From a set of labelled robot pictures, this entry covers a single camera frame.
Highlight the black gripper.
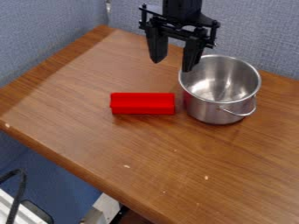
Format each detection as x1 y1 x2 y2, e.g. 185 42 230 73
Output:
139 0 220 72

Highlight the red rectangular block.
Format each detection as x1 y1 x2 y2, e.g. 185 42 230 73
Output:
109 93 175 115

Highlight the white ribbed object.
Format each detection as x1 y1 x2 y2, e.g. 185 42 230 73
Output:
0 188 55 224

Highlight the metal pot with handle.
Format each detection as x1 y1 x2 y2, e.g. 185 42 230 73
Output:
179 54 262 125

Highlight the black strap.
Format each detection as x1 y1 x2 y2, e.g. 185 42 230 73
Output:
0 168 28 224

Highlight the white table leg bracket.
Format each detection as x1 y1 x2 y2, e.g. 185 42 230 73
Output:
79 193 120 224

